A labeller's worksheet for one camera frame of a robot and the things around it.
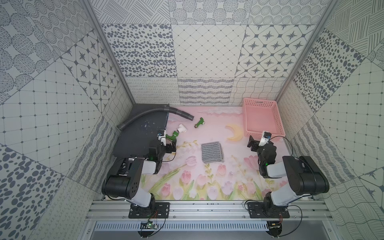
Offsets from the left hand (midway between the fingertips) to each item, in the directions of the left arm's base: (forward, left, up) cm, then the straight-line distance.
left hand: (165, 136), depth 93 cm
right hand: (0, -59, -1) cm, 59 cm away
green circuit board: (-45, +2, -9) cm, 46 cm away
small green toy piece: (+17, -23, -6) cm, 29 cm away
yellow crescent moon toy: (+9, -49, -8) cm, 51 cm away
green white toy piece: (+10, -9, -5) cm, 15 cm away
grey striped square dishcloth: (-7, -30, -7) cm, 32 cm away
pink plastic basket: (+29, -71, -11) cm, 77 cm away
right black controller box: (-45, -60, -12) cm, 76 cm away
